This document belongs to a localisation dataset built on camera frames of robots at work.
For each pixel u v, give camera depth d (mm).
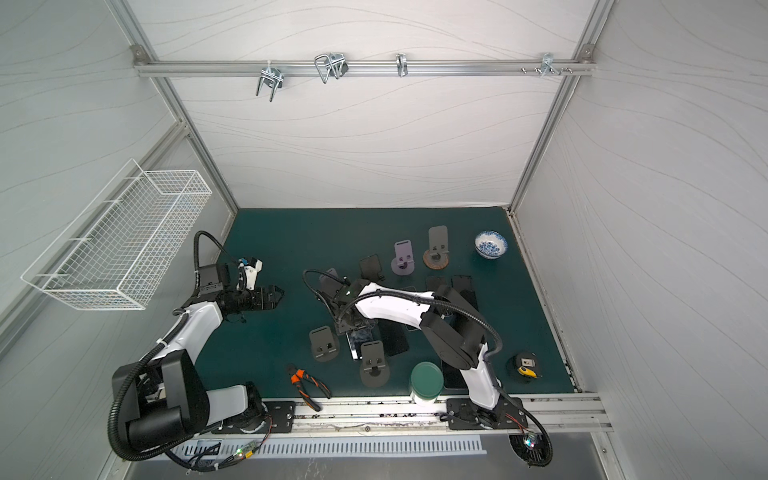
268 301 786
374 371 767
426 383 694
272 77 789
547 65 764
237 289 755
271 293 795
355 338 840
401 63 733
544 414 761
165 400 411
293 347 872
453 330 485
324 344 797
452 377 703
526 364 797
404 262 991
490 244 1076
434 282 991
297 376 796
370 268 912
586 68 782
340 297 678
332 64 765
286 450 702
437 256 1039
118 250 685
